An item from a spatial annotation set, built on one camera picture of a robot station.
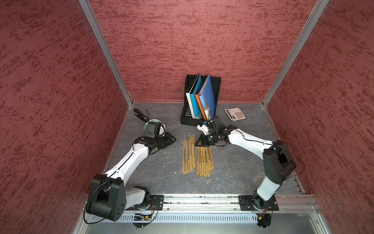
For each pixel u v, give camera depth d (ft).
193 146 3.10
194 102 2.93
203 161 2.93
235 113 3.68
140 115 3.62
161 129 2.30
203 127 2.67
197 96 2.80
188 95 2.81
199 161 2.88
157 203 2.44
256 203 2.16
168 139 2.43
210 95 3.42
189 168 2.80
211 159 2.94
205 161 2.93
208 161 2.93
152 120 2.95
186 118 3.32
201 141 2.49
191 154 3.02
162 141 2.36
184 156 2.97
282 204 2.49
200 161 2.89
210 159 2.94
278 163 1.53
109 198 1.31
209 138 2.49
